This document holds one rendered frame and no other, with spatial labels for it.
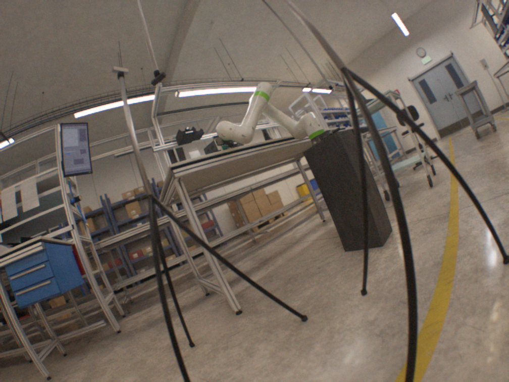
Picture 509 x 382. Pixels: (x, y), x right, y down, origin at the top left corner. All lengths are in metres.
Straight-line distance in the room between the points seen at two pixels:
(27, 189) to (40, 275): 1.09
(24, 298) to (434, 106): 8.56
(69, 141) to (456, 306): 2.63
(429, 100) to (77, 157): 7.99
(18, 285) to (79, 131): 1.41
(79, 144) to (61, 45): 2.13
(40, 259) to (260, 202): 4.77
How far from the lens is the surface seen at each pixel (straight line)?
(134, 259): 4.93
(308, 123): 1.53
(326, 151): 1.40
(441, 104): 7.46
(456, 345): 0.74
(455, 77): 7.56
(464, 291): 0.91
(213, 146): 1.71
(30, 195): 2.42
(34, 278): 1.64
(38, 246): 1.58
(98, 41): 3.87
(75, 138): 2.17
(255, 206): 5.20
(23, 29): 3.77
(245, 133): 1.24
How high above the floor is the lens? 0.59
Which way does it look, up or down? 4 degrees up
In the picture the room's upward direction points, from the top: 24 degrees counter-clockwise
